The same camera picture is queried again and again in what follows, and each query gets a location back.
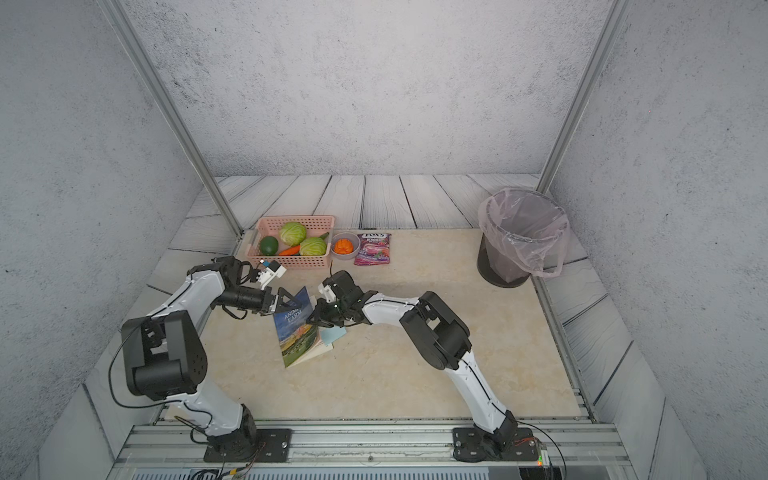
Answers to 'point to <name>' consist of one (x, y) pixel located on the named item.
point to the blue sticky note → (329, 335)
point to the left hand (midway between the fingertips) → (294, 306)
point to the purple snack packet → (372, 249)
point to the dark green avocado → (268, 245)
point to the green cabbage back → (293, 233)
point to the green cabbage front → (314, 246)
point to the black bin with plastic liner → (524, 234)
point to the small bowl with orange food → (345, 245)
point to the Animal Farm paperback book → (300, 340)
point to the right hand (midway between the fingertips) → (305, 324)
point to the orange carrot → (293, 251)
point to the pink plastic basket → (266, 227)
